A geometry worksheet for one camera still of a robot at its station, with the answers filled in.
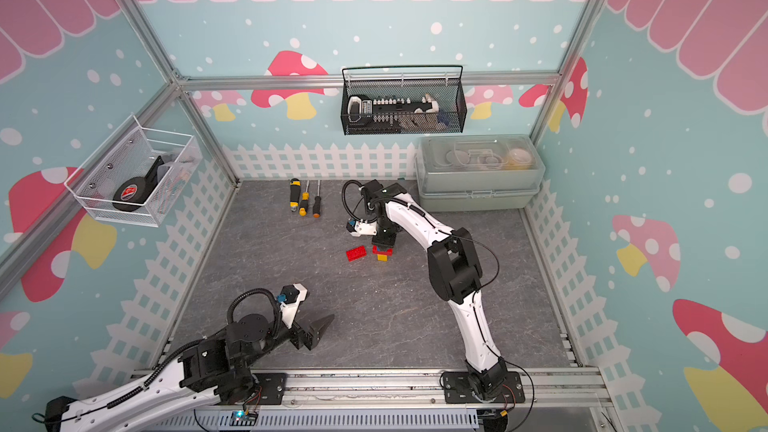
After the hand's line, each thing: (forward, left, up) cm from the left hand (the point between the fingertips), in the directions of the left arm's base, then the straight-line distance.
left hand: (320, 311), depth 75 cm
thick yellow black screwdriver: (+50, +21, -12) cm, 56 cm away
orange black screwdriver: (+45, +11, -12) cm, 47 cm away
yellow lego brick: (+22, -15, -10) cm, 28 cm away
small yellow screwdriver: (+45, +16, -12) cm, 49 cm away
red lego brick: (+23, -6, -10) cm, 26 cm away
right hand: (+25, -16, -5) cm, 30 cm away
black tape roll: (+19, +43, +22) cm, 52 cm away
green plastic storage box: (+46, -48, +5) cm, 67 cm away
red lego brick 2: (+22, -13, -7) cm, 26 cm away
